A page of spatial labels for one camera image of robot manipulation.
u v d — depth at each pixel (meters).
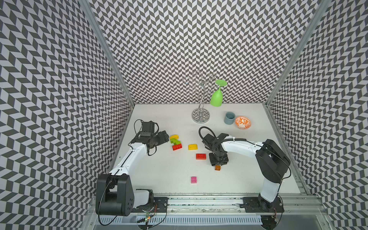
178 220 0.69
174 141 0.94
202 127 0.79
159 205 0.72
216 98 0.92
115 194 0.40
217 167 0.83
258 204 0.65
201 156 0.89
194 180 0.80
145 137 0.66
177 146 0.93
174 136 0.96
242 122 1.05
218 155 0.74
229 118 1.05
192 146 0.94
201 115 1.12
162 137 0.78
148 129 0.67
